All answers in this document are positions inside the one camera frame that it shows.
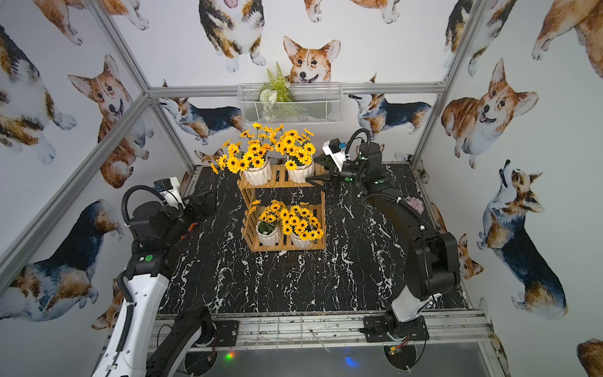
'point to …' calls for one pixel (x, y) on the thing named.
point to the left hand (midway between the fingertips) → (207, 189)
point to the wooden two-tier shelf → (257, 198)
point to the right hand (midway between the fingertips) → (307, 168)
